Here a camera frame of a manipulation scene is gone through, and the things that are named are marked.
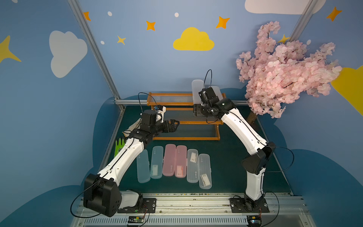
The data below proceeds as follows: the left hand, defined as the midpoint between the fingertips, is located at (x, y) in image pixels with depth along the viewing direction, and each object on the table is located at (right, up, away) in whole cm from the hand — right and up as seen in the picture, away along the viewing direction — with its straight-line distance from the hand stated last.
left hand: (173, 120), depth 80 cm
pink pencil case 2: (+4, -29, +7) cm, 30 cm away
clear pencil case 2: (+19, -34, +4) cm, 39 cm away
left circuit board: (-19, -52, -8) cm, 55 cm away
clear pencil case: (+12, -33, +6) cm, 36 cm away
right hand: (+16, +7, +2) cm, 18 cm away
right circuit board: (+43, -53, -7) cm, 69 cm away
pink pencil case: (-3, -30, +6) cm, 31 cm away
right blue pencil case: (-11, -27, +9) cm, 30 cm away
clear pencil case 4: (+28, +19, +11) cm, 36 cm away
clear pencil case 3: (+15, +21, +6) cm, 26 cm away
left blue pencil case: (-20, -30, +9) cm, 37 cm away
